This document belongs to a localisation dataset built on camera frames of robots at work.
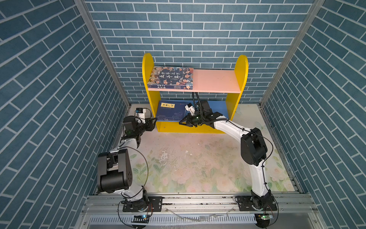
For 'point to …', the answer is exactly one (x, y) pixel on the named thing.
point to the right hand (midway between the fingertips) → (178, 122)
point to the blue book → (172, 110)
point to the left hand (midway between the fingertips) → (153, 118)
